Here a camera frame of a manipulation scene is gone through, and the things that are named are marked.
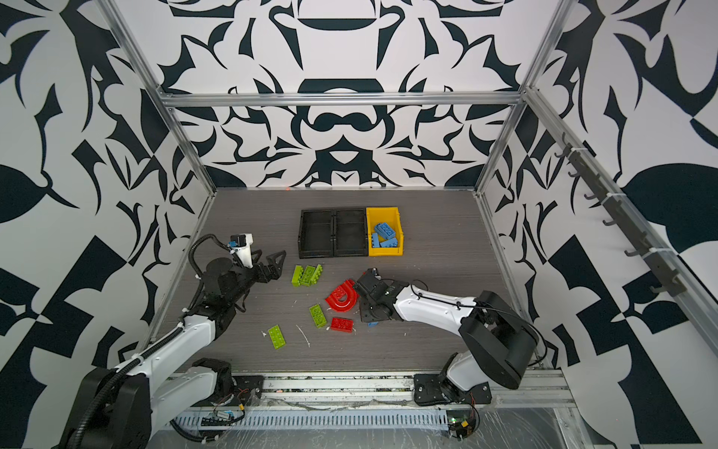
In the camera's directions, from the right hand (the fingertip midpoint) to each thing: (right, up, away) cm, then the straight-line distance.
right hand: (366, 308), depth 88 cm
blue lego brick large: (+4, +20, +12) cm, 24 cm away
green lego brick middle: (-15, -2, -1) cm, 15 cm away
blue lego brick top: (+7, +23, +16) cm, 29 cm away
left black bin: (-19, +22, +21) cm, 35 cm away
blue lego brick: (+8, +19, +12) cm, 24 cm away
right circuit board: (+23, -25, -17) cm, 38 cm away
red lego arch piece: (-7, +3, +2) cm, 8 cm away
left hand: (-29, +19, -4) cm, 35 cm away
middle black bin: (-5, +21, +21) cm, 30 cm away
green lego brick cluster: (-20, +9, +6) cm, 23 cm away
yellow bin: (+10, +29, +17) cm, 35 cm away
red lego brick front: (-7, -4, -3) cm, 9 cm away
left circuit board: (-38, -24, -15) cm, 47 cm away
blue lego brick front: (+2, -3, -5) cm, 6 cm away
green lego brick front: (-26, -7, -5) cm, 27 cm away
